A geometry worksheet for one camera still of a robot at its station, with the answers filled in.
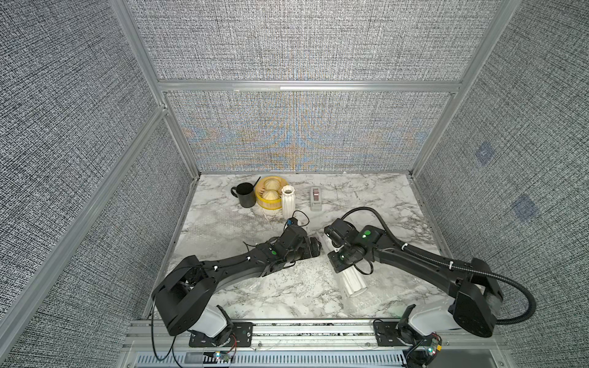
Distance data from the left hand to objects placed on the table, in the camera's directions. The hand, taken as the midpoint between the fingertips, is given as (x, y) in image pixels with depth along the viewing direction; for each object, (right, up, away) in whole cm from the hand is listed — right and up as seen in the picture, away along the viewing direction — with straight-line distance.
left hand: (318, 246), depth 83 cm
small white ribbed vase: (-11, +15, +10) cm, 21 cm away
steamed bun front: (-20, +19, +20) cm, 34 cm away
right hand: (+5, -3, -3) cm, 7 cm away
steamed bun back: (-19, +24, +24) cm, 39 cm away
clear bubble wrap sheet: (-2, -15, +1) cm, 15 cm away
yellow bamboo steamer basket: (-22, +15, +20) cm, 33 cm away
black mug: (-30, +20, +18) cm, 40 cm away
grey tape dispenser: (+1, +17, +23) cm, 29 cm away
